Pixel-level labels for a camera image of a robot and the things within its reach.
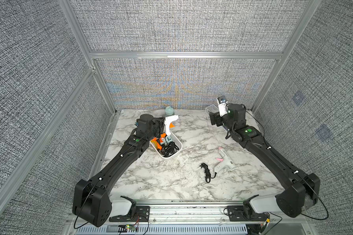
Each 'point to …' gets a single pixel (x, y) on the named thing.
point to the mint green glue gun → (168, 139)
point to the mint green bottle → (168, 110)
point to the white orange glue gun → (168, 124)
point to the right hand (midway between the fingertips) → (221, 105)
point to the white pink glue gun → (225, 161)
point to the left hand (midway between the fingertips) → (169, 116)
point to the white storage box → (180, 144)
